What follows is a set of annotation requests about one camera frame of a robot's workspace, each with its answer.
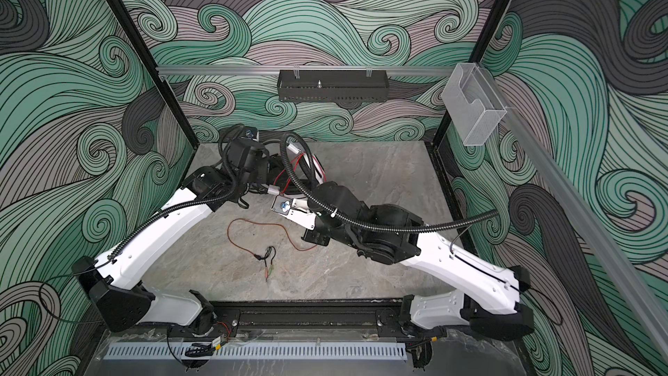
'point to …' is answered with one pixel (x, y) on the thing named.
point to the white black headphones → (286, 184)
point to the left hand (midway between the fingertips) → (256, 158)
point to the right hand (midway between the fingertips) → (302, 207)
